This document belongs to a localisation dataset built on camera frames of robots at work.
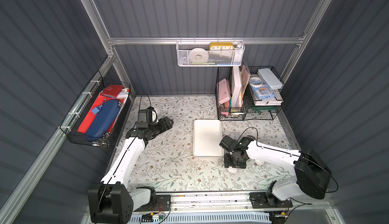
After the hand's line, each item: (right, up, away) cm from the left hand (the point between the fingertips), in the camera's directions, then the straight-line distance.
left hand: (168, 123), depth 82 cm
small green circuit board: (-1, -42, -13) cm, 44 cm away
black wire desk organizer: (+49, +18, +14) cm, 54 cm away
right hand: (+36, -24, 0) cm, 44 cm away
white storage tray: (+23, -9, +16) cm, 29 cm away
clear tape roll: (+54, +26, +16) cm, 62 cm away
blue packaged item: (+57, +19, +10) cm, 61 cm away
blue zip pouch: (-27, +5, -12) cm, 30 cm away
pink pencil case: (+35, +21, +23) cm, 47 cm away
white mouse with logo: (+34, -24, -4) cm, 42 cm away
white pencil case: (+64, +29, +17) cm, 72 cm away
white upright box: (+42, +16, +17) cm, 48 cm away
